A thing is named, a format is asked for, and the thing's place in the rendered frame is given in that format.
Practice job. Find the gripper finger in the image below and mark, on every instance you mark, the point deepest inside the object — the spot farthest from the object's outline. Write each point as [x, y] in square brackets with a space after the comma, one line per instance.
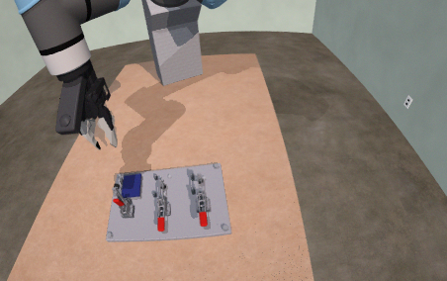
[88, 130]
[106, 123]

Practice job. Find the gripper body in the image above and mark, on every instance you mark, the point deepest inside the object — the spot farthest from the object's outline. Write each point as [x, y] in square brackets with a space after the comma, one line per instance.
[94, 87]

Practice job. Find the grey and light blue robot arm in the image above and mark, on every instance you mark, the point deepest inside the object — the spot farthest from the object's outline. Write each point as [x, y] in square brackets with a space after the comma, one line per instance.
[55, 28]

